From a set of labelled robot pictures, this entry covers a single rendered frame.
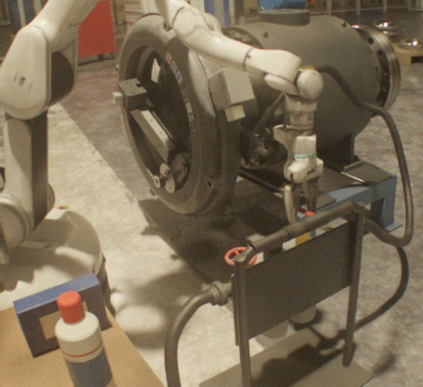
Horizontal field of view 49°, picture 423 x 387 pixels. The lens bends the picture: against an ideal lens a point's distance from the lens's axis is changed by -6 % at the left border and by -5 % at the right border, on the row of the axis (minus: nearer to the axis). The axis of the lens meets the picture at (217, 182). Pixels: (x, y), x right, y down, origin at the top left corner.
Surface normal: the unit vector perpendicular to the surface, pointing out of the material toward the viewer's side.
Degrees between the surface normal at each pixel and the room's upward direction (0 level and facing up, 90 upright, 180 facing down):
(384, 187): 90
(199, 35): 81
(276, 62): 60
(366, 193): 90
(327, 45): 46
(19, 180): 90
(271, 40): 33
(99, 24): 90
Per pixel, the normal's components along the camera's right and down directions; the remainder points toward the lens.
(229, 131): 0.52, 0.26
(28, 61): -0.09, 0.43
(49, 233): -0.15, 0.14
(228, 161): 0.53, 0.47
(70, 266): 0.64, -0.53
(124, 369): -0.07, -0.91
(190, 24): -0.42, 0.10
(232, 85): 0.47, -0.06
